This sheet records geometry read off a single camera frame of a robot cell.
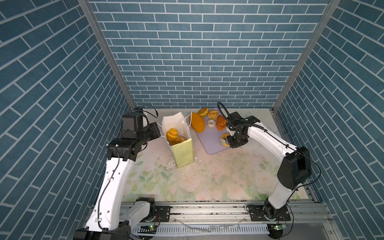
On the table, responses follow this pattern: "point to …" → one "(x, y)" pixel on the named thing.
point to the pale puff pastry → (213, 114)
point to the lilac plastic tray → (210, 138)
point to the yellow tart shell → (203, 112)
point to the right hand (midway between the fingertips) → (231, 143)
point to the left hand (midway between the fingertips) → (159, 126)
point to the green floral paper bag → (182, 151)
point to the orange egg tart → (172, 134)
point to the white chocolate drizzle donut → (211, 123)
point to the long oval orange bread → (197, 123)
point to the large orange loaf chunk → (178, 140)
